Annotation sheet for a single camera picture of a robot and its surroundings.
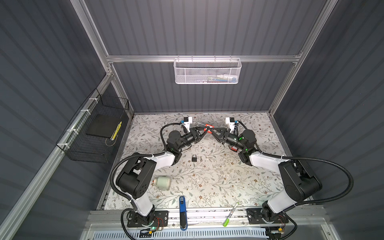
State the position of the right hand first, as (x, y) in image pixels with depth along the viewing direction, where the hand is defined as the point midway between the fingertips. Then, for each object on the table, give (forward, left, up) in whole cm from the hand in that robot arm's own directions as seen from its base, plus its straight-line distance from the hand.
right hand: (211, 133), depth 76 cm
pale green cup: (-20, +26, -17) cm, 36 cm away
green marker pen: (-35, -7, -25) cm, 44 cm away
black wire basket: (-10, +61, +4) cm, 62 cm away
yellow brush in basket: (-1, +48, +4) cm, 48 cm away
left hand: (+2, 0, +2) cm, 2 cm away
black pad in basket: (+1, +54, +6) cm, 54 cm away
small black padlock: (-2, +10, -25) cm, 27 cm away
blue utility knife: (-35, +14, -20) cm, 43 cm away
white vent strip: (-40, +15, -26) cm, 50 cm away
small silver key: (-2, +5, -25) cm, 26 cm away
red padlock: (+3, 0, +1) cm, 4 cm away
